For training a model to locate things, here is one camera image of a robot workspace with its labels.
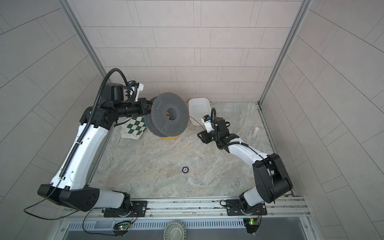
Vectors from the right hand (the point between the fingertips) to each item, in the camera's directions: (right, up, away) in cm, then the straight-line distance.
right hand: (201, 132), depth 87 cm
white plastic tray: (-2, +16, +27) cm, 31 cm away
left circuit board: (-35, -38, -23) cm, 57 cm away
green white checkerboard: (-46, +1, +13) cm, 47 cm away
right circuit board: (+23, -40, -19) cm, 50 cm away
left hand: (-19, +15, -22) cm, 33 cm away
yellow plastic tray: (-20, -4, +9) cm, 22 cm away
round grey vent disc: (-12, -41, -21) cm, 48 cm away
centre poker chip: (-9, -21, -3) cm, 23 cm away
